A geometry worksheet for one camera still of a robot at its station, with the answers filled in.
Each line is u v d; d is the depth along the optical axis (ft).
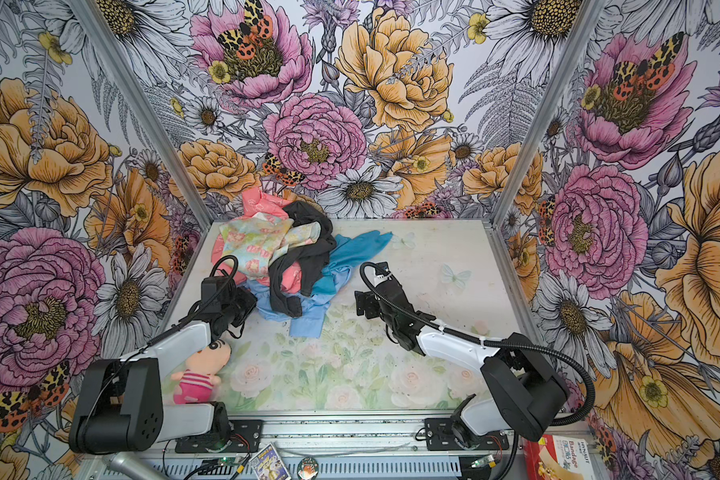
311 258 3.18
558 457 2.25
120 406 1.38
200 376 2.54
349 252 3.57
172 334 1.85
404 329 2.13
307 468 2.30
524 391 1.41
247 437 2.43
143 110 2.88
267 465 2.26
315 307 3.17
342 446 2.44
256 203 3.67
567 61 2.61
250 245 3.08
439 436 2.40
